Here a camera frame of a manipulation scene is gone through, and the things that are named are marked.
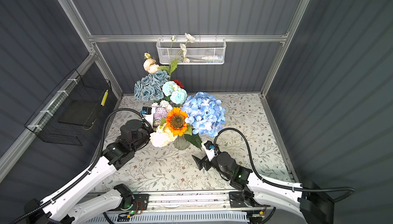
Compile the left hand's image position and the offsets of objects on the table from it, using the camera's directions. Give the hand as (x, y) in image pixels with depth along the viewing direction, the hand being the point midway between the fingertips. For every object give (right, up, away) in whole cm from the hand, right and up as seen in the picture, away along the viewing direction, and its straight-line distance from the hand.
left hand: (164, 120), depth 72 cm
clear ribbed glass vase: (+9, -8, -12) cm, 17 cm away
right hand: (+18, -16, +4) cm, 24 cm away
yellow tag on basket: (-36, +11, +11) cm, 39 cm away
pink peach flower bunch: (0, +5, -6) cm, 7 cm away
